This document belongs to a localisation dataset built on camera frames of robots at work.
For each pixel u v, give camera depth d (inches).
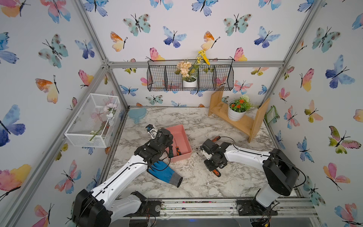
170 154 35.5
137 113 47.7
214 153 25.5
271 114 43.5
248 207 28.9
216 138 40.1
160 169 33.8
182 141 39.0
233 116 38.4
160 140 23.9
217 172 32.4
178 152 36.6
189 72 33.5
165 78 39.6
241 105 34.9
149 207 29.3
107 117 28.4
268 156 19.0
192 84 35.8
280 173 17.6
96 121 29.9
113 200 16.6
